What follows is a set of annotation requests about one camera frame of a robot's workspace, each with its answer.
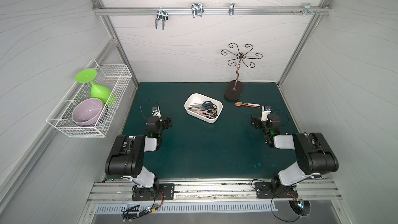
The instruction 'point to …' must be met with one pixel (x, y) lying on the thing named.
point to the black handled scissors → (211, 113)
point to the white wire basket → (115, 77)
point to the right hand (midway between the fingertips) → (261, 114)
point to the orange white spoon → (240, 103)
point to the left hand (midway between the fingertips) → (161, 116)
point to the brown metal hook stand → (234, 89)
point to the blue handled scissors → (207, 105)
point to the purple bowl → (86, 112)
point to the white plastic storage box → (194, 98)
